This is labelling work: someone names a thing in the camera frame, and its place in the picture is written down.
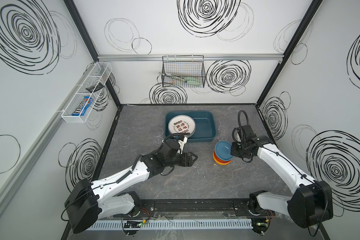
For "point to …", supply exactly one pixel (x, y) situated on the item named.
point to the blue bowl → (222, 150)
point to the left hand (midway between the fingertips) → (195, 158)
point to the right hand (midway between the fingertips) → (231, 151)
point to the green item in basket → (195, 80)
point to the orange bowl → (220, 160)
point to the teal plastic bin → (205, 122)
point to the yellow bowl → (224, 164)
